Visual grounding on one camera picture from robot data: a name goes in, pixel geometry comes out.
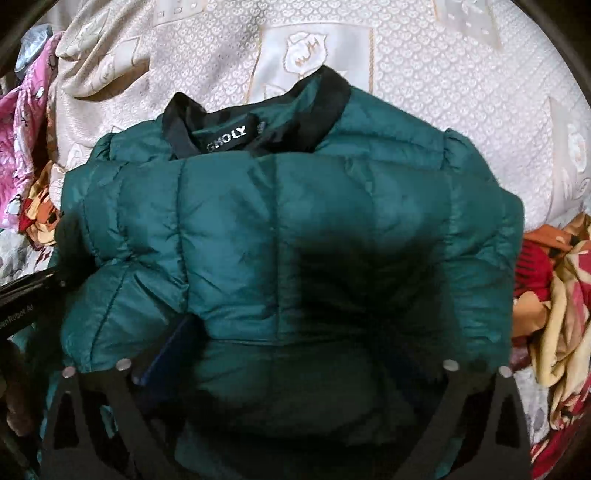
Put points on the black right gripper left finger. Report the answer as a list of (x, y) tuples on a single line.
[(121, 423)]

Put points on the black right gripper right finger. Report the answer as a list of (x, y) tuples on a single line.
[(478, 431)]

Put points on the dark green puffer jacket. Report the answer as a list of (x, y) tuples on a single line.
[(328, 251)]

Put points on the orange yellow cartoon cloth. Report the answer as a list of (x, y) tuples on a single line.
[(39, 216)]

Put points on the red yellow floral cloth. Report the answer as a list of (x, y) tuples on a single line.
[(552, 312)]

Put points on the pink printed pajama garment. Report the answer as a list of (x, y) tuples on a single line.
[(23, 111)]

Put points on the beige patterned bedspread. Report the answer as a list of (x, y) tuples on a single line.
[(482, 68)]

